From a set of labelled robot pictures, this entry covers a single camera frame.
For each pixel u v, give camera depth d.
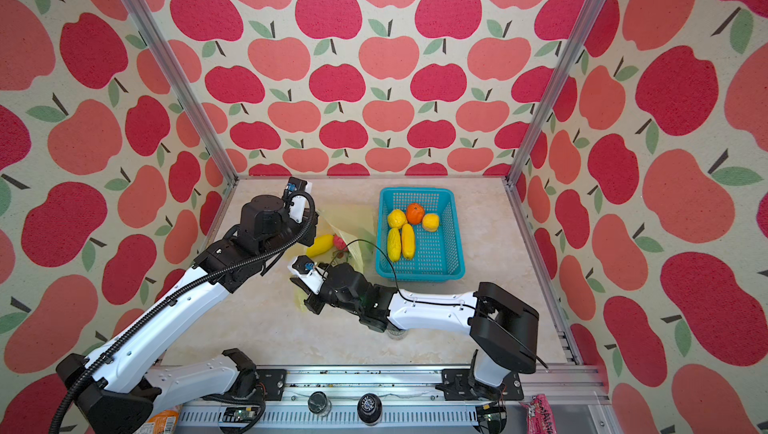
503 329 0.41
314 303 0.63
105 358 0.39
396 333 0.80
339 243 0.96
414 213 1.03
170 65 0.87
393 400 0.74
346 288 0.55
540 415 0.70
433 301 0.50
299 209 0.61
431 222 1.02
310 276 0.60
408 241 0.97
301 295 0.72
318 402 0.64
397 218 1.01
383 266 0.96
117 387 0.39
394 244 0.96
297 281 0.61
